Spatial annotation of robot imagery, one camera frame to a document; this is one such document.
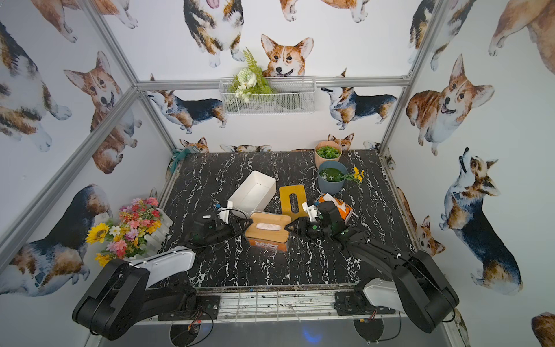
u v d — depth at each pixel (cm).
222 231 75
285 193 104
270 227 84
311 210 80
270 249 86
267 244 81
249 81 78
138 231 75
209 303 75
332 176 103
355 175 93
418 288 42
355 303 66
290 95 93
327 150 106
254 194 104
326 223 68
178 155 120
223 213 80
